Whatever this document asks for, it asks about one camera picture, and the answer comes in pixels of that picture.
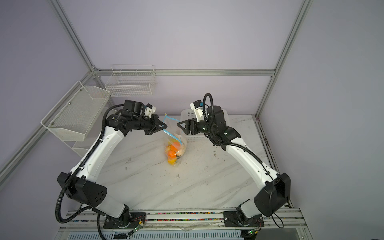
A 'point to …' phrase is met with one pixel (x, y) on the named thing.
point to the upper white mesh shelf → (74, 117)
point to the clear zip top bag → (171, 134)
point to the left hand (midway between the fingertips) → (166, 126)
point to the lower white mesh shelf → (83, 148)
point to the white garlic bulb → (180, 152)
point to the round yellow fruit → (172, 161)
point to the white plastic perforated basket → (188, 114)
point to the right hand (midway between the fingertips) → (181, 122)
